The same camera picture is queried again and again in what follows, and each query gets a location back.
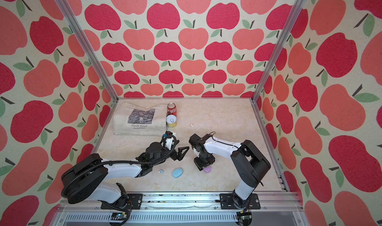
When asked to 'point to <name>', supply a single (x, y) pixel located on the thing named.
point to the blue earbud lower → (161, 171)
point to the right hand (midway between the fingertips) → (204, 168)
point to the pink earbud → (191, 125)
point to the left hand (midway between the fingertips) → (185, 148)
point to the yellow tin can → (171, 121)
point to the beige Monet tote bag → (131, 119)
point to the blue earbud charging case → (177, 172)
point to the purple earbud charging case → (207, 169)
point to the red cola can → (171, 109)
